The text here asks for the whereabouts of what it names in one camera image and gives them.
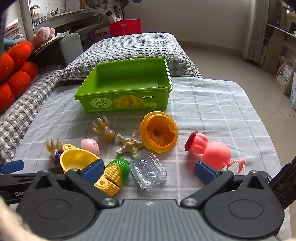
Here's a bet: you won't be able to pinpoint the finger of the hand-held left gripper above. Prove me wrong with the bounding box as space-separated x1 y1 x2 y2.
0 160 36 184

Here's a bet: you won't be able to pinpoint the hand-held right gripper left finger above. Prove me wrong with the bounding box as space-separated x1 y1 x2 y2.
31 159 119 208

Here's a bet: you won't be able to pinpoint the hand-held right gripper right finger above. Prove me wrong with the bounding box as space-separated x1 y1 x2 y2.
180 161 270 208

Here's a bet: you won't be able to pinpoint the toy corn cob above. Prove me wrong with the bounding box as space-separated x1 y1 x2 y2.
94 158 130 197

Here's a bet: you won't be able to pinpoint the purple toy grapes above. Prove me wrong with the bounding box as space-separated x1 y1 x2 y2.
54 149 64 166

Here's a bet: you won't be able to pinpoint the tan rubber hand toy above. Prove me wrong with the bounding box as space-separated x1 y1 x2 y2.
46 138 62 160
92 116 116 142

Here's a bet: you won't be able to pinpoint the clear plastic lens case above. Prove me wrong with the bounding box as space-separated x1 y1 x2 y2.
129 153 167 191

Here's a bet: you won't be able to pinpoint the green plastic box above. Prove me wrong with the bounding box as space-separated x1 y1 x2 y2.
74 57 173 113

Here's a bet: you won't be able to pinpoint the pink rubber octopus toy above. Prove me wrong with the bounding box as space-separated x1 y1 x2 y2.
184 131 246 175

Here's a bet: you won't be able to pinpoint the pink toy ball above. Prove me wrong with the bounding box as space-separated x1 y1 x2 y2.
80 138 100 155

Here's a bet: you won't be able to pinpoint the beige fuzzy cloth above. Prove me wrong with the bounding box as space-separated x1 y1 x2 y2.
0 197 35 241

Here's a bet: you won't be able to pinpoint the beige starfish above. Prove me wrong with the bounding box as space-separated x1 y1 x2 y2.
116 129 146 157

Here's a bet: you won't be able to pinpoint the orange pumpkin-shaped mould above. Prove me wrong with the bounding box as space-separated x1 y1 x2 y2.
139 111 178 153

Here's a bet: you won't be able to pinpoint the grey checked cloth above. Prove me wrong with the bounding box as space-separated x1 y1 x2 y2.
11 76 290 232

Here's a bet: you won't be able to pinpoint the dark box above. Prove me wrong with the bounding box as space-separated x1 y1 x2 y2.
269 155 296 209

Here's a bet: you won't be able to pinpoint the orange flower plush cushion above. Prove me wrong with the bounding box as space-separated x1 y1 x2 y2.
0 61 39 112
0 42 34 81

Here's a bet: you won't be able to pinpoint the blue plush toy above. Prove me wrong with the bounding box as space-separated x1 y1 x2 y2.
0 37 25 46

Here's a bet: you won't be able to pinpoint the open book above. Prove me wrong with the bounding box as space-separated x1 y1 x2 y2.
35 30 71 55

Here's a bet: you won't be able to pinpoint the pink plush toy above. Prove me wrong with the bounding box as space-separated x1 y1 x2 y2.
31 27 56 48

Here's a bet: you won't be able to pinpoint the stack of books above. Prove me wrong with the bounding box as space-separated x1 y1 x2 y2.
3 22 22 40

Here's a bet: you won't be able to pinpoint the wooden shelf unit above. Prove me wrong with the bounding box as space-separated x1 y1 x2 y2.
264 5 296 102

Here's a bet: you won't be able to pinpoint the red plastic bin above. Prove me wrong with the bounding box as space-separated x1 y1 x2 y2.
109 20 142 37

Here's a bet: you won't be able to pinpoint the white desk with shelves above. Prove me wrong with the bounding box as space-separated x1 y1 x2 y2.
20 0 102 35

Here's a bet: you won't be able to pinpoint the pale curtain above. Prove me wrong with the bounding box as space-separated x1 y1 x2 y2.
243 0 271 61

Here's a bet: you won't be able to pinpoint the white office chair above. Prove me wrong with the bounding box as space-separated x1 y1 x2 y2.
74 0 125 37

